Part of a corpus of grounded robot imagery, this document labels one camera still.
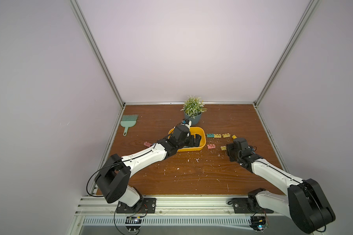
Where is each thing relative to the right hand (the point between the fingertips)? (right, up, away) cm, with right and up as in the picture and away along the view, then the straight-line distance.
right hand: (225, 142), depth 88 cm
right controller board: (+10, -35, -20) cm, 42 cm away
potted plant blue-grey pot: (-20, +21, +6) cm, 30 cm away
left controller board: (-52, -36, -17) cm, 65 cm away
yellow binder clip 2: (+5, +3, +11) cm, 13 cm away
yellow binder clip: (-3, +3, +9) cm, 10 cm away
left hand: (-18, +5, -6) cm, 20 cm away
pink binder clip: (-8, -3, +4) cm, 10 cm away
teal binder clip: (-8, +3, +9) cm, 12 cm away
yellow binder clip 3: (-1, -4, +2) cm, 4 cm away
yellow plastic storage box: (-19, +6, +10) cm, 22 cm away
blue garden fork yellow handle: (+8, +2, +9) cm, 12 cm away
